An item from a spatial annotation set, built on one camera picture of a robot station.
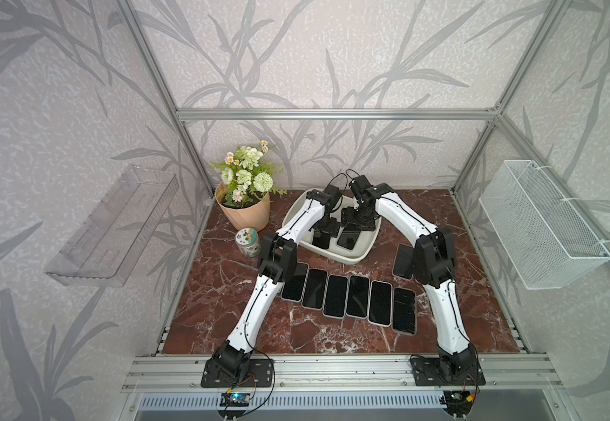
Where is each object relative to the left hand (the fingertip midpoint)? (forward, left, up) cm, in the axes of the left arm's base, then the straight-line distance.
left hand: (324, 230), depth 105 cm
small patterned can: (-10, +28, +7) cm, 30 cm away
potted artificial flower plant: (-3, +27, +24) cm, 36 cm away
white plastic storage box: (-4, -17, +1) cm, 18 cm away
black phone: (-30, -19, -1) cm, 35 cm away
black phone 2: (-32, -27, -2) cm, 41 cm away
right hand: (-2, -9, +7) cm, 12 cm away
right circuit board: (-56, -37, -2) cm, 67 cm away
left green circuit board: (-56, +25, -3) cm, 61 cm away
